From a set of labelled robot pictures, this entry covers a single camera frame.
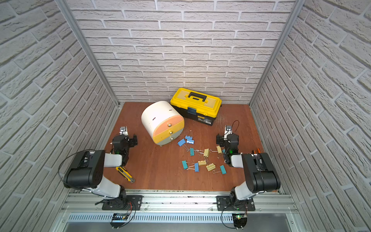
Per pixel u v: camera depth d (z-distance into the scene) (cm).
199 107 97
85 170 47
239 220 70
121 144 72
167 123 81
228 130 79
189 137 100
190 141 97
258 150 92
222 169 85
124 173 83
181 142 96
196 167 85
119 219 71
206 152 91
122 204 67
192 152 92
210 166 85
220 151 92
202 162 88
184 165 86
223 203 73
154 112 86
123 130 81
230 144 71
